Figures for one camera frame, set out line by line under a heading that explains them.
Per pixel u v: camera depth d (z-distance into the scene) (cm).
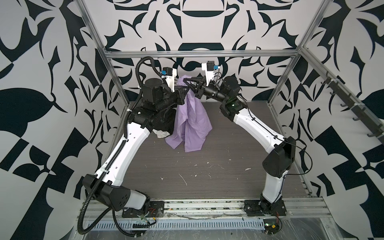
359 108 58
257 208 74
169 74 56
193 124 79
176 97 58
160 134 99
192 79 63
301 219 73
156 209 74
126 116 49
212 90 61
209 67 57
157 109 50
